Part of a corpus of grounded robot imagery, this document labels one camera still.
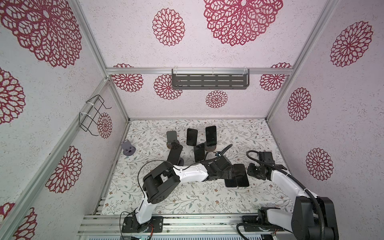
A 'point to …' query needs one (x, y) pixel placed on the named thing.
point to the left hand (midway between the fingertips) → (225, 173)
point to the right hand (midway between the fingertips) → (250, 169)
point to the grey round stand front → (181, 162)
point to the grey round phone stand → (128, 150)
